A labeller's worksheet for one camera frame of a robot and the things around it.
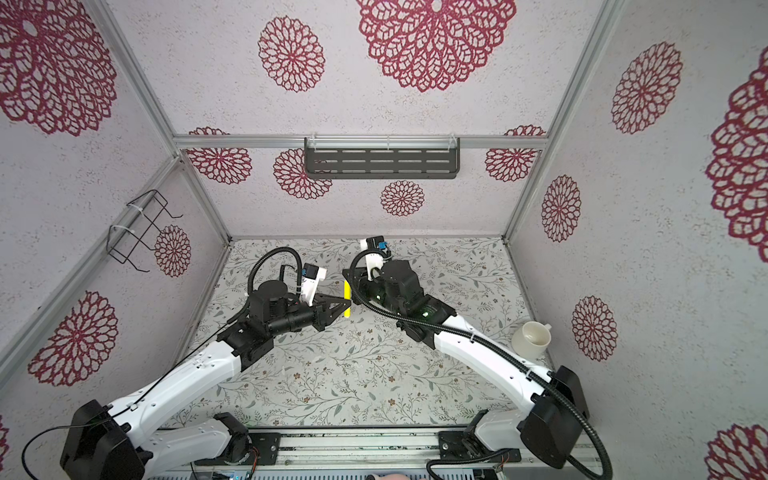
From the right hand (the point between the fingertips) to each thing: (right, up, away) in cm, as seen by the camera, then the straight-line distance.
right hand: (345, 267), depth 70 cm
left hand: (0, -9, +4) cm, 10 cm away
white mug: (+53, -21, +19) cm, 61 cm away
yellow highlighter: (0, -7, +2) cm, 7 cm away
